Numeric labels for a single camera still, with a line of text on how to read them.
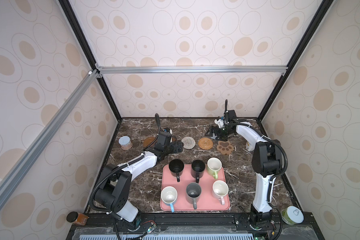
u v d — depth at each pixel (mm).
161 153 676
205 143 1054
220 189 809
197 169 897
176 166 875
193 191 815
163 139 686
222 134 859
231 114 808
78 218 679
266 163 555
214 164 893
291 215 716
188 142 1054
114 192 439
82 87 776
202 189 837
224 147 1023
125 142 989
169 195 811
